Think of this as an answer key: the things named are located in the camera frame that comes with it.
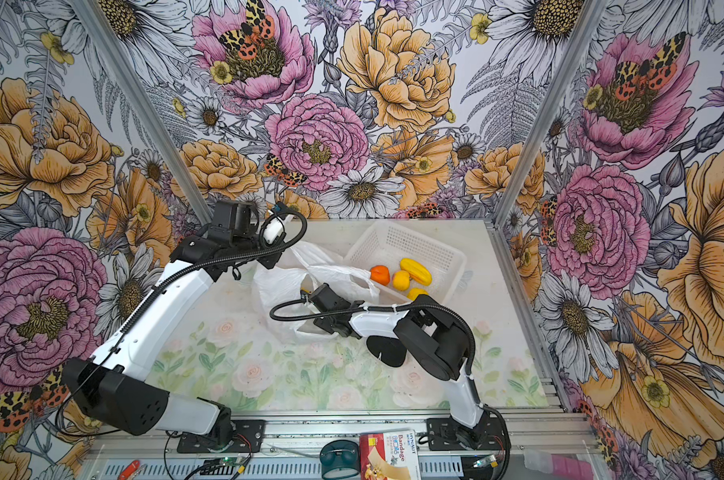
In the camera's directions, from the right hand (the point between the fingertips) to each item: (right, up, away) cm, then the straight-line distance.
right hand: (330, 315), depth 94 cm
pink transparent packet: (+55, -29, -25) cm, 67 cm away
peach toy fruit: (+22, +10, +5) cm, 25 cm away
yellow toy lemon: (+26, +7, -1) cm, 27 cm away
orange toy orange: (+15, +13, +2) cm, 20 cm away
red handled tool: (-43, -30, -24) cm, 58 cm away
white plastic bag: (-5, +15, -17) cm, 23 cm away
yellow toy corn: (+28, +13, +7) cm, 32 cm away
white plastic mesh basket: (+18, +23, +18) cm, 34 cm away
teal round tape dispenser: (+6, -24, -29) cm, 39 cm away
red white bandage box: (+17, -26, -26) cm, 40 cm away
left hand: (-11, +20, -16) cm, 28 cm away
